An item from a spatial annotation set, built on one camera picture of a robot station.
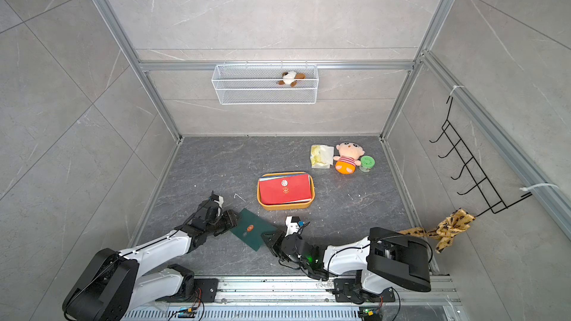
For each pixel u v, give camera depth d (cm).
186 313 72
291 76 88
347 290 73
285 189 94
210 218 70
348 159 103
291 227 75
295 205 91
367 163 103
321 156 107
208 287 73
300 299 73
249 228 84
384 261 43
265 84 100
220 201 84
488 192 61
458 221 66
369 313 70
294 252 59
